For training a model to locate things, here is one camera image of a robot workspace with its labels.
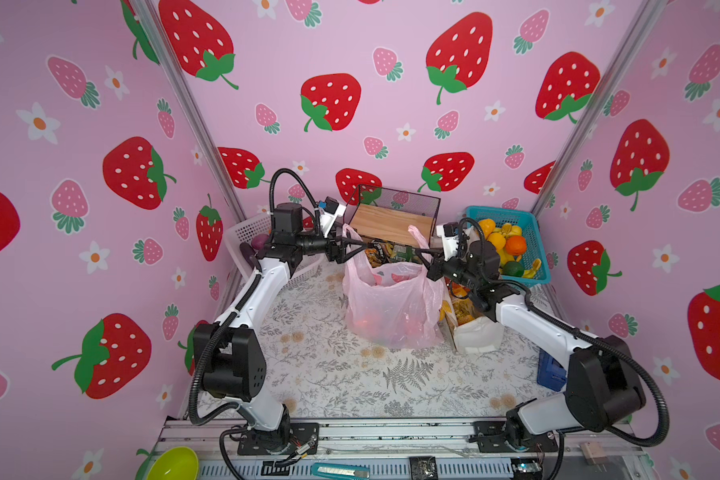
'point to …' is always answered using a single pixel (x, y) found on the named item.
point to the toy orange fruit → (516, 245)
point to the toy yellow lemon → (497, 239)
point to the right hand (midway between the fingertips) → (416, 250)
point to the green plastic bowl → (175, 463)
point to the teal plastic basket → (533, 236)
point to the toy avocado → (513, 268)
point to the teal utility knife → (340, 471)
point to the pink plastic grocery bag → (391, 305)
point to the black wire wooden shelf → (387, 214)
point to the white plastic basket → (245, 231)
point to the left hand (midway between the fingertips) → (360, 238)
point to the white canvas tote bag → (483, 334)
